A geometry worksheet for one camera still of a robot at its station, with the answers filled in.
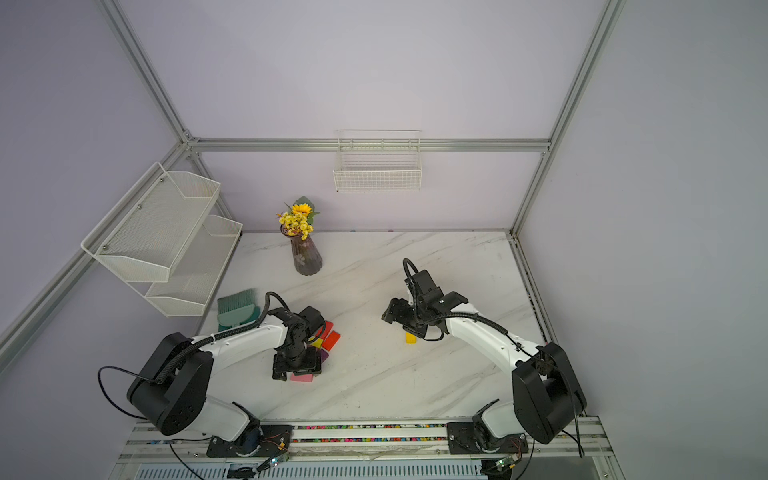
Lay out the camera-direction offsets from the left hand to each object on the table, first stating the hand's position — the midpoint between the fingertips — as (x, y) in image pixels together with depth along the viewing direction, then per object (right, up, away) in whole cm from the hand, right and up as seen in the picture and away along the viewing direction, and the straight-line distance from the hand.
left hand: (302, 379), depth 83 cm
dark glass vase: (-4, +34, +18) cm, 39 cm away
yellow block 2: (+3, +9, +5) cm, 11 cm away
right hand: (+26, +15, +1) cm, 30 cm away
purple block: (+5, +5, +4) cm, 9 cm away
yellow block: (+31, +9, +7) cm, 33 cm away
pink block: (0, 0, 0) cm, 0 cm away
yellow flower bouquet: (-3, +46, +7) cm, 47 cm away
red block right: (+7, +9, +7) cm, 13 cm away
